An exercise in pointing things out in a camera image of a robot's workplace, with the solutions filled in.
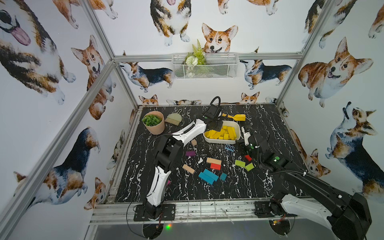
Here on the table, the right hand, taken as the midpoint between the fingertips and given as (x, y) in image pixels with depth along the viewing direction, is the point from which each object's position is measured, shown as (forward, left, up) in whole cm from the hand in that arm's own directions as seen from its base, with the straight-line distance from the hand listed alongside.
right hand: (239, 139), depth 79 cm
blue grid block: (+4, +3, -17) cm, 18 cm away
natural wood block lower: (-9, +28, -18) cm, 35 cm away
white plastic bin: (+13, +2, -14) cm, 19 cm away
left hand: (+17, +7, -7) cm, 20 cm away
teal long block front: (-14, +18, -18) cm, 29 cm away
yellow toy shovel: (+31, -6, -19) cm, 37 cm away
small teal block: (-13, +8, -19) cm, 24 cm away
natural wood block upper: (-4, +14, -18) cm, 23 cm away
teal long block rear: (-12, +15, -19) cm, 27 cm away
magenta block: (-16, +39, -18) cm, 46 cm away
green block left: (-6, -3, -18) cm, 19 cm away
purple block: (+2, +28, -19) cm, 34 cm away
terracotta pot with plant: (+16, +50, -6) cm, 53 cm away
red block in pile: (-8, +12, -17) cm, 23 cm away
